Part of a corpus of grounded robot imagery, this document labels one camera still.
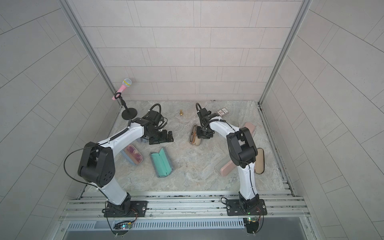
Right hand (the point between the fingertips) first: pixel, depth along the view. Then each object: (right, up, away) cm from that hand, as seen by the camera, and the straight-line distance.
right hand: (199, 135), depth 96 cm
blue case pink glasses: (-39, -9, -11) cm, 42 cm away
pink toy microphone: (-46, +34, -4) cm, 57 cm away
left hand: (-18, -1, -8) cm, 19 cm away
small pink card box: (+17, +16, +13) cm, 26 cm away
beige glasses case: (-4, -2, -3) cm, 5 cm away
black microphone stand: (-52, +15, +12) cm, 55 cm away
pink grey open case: (+14, -14, -18) cm, 27 cm away
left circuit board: (-34, -35, -31) cm, 58 cm away
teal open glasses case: (-22, -14, -11) cm, 28 cm away
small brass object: (-14, +15, +13) cm, 24 cm away
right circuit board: (+24, -37, -28) cm, 52 cm away
